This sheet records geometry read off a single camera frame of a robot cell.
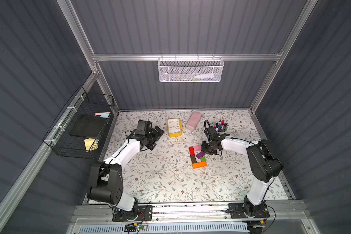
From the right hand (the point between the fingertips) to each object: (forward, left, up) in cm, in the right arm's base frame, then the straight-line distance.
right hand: (202, 151), depth 95 cm
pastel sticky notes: (+8, +58, +27) cm, 64 cm away
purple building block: (-3, +1, 0) cm, 3 cm away
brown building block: (-5, +6, -1) cm, 8 cm away
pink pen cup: (+11, -12, +11) cm, 20 cm away
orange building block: (-9, +2, -2) cm, 9 cm away
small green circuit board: (-41, +37, -1) cm, 56 cm away
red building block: (+1, +7, 0) cm, 7 cm away
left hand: (+3, +24, +13) cm, 28 cm away
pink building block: (+2, +3, 0) cm, 4 cm away
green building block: (-5, -1, -2) cm, 5 cm away
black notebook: (-2, +61, +28) cm, 67 cm away
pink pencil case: (+26, +4, 0) cm, 27 cm away
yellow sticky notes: (-15, +52, +33) cm, 63 cm away
